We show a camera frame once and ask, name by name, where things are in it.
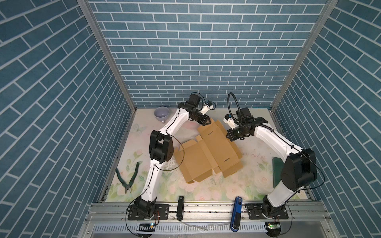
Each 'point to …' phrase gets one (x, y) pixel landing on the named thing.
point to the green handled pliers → (126, 186)
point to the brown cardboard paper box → (213, 150)
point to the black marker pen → (180, 208)
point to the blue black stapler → (236, 216)
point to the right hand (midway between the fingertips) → (226, 134)
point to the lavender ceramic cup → (161, 113)
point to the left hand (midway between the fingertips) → (207, 120)
